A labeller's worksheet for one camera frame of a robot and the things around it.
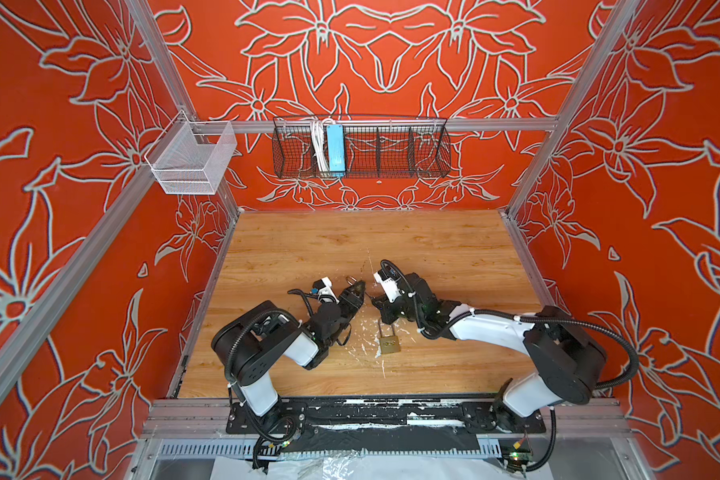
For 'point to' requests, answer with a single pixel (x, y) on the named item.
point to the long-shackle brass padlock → (389, 344)
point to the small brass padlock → (351, 280)
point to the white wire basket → (190, 157)
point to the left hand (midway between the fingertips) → (366, 285)
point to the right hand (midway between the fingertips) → (368, 301)
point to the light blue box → (336, 150)
